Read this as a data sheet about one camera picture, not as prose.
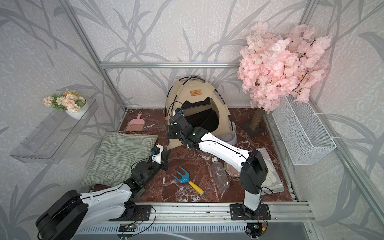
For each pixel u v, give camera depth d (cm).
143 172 62
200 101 84
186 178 84
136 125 109
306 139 59
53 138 68
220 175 84
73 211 42
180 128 57
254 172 44
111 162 89
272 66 62
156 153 67
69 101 62
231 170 87
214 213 76
